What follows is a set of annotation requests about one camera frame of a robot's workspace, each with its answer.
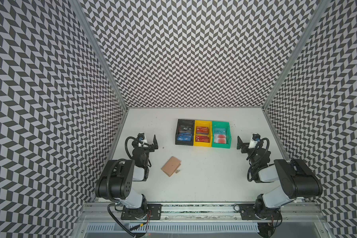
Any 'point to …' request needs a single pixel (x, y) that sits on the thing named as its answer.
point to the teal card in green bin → (219, 131)
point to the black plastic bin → (181, 122)
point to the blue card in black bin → (185, 137)
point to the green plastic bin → (222, 124)
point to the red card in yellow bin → (202, 130)
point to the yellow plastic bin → (205, 123)
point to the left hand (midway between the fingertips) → (147, 136)
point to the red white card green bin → (220, 139)
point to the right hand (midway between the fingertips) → (246, 137)
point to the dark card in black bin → (185, 128)
